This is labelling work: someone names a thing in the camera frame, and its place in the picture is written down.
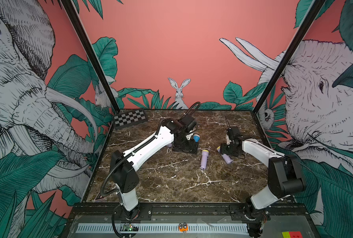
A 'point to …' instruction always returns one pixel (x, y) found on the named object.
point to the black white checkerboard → (128, 119)
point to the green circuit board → (130, 227)
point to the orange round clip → (183, 227)
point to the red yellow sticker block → (292, 234)
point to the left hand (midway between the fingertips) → (192, 150)
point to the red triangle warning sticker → (98, 197)
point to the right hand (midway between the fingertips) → (223, 148)
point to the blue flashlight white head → (196, 137)
